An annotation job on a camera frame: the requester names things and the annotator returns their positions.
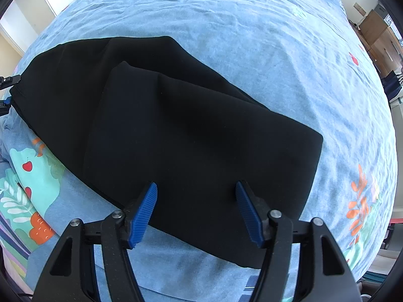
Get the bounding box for black pants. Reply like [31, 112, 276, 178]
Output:
[10, 36, 323, 269]

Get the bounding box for dark bag on floor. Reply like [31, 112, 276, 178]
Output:
[381, 71, 402, 102]

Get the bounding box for blue patterned bed sheet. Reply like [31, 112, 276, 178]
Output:
[1, 0, 397, 293]

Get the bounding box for brown wooden cabinet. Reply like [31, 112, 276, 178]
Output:
[359, 10, 402, 78]

